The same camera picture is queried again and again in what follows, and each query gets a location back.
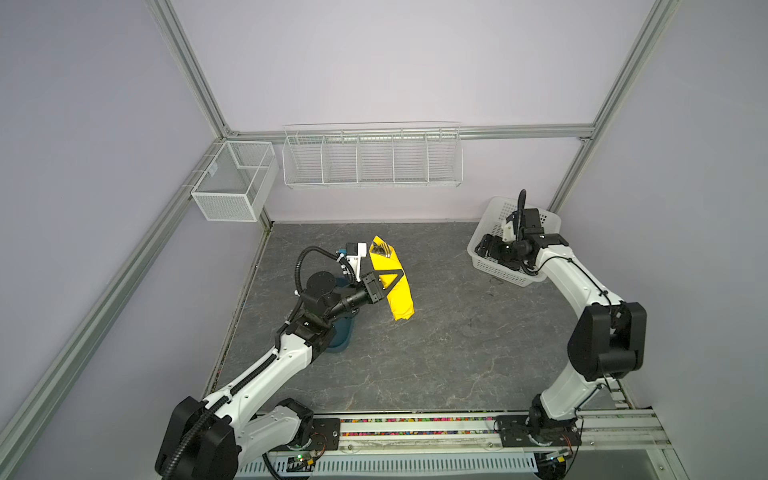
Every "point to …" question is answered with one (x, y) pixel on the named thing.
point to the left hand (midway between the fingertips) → (404, 279)
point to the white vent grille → (280, 465)
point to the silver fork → (382, 249)
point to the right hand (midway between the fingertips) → (488, 254)
